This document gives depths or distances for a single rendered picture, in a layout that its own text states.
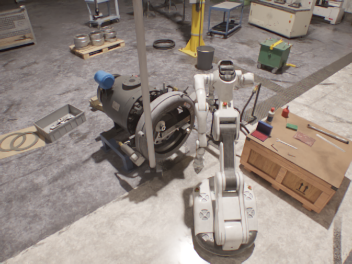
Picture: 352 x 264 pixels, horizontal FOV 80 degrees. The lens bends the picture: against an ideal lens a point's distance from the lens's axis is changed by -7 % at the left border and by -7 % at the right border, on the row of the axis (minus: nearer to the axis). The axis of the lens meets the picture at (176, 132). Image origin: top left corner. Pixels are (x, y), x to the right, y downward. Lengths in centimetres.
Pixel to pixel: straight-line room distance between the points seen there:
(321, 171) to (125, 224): 193
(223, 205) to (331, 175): 110
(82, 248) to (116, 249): 31
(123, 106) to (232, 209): 142
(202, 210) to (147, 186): 79
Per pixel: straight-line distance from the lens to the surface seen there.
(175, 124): 221
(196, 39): 567
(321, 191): 251
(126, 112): 231
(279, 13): 787
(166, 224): 230
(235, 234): 189
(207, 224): 204
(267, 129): 259
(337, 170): 256
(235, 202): 192
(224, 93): 192
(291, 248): 243
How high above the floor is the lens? 205
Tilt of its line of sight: 40 degrees down
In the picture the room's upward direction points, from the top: straight up
